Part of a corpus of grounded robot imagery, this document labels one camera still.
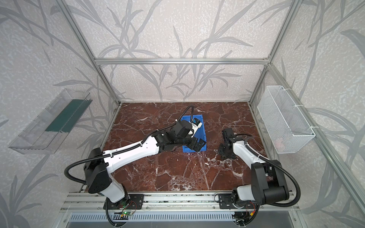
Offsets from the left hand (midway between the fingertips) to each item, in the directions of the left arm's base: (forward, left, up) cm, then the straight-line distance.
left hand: (201, 135), depth 76 cm
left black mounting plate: (-29, +35, -19) cm, 49 cm away
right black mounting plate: (-29, -13, -19) cm, 37 cm away
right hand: (+1, -15, -18) cm, 23 cm away
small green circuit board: (-34, +38, -20) cm, 54 cm away
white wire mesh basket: (-4, -37, +15) cm, 40 cm away
